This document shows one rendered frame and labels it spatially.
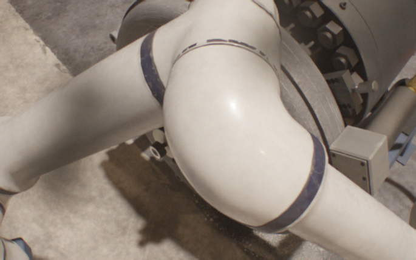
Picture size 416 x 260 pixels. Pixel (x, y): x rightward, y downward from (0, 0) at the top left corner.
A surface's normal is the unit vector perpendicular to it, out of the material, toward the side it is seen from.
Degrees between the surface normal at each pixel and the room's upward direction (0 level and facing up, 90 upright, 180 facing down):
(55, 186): 0
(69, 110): 52
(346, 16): 33
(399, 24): 59
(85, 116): 65
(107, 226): 0
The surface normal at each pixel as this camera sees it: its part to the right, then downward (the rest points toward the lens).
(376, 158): 0.64, 0.21
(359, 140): -0.33, -0.79
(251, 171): 0.07, 0.15
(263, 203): 0.04, 0.52
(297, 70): 0.35, -0.24
